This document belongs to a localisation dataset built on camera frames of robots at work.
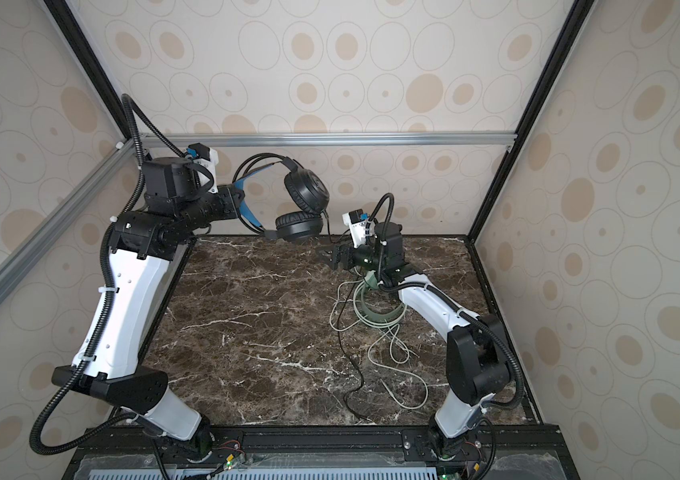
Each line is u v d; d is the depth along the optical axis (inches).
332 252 28.1
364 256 28.6
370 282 39.1
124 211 18.4
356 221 28.1
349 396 32.0
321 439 29.9
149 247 16.6
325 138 38.3
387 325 37.2
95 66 29.9
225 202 22.6
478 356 18.3
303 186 22.2
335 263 28.5
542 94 31.9
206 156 22.1
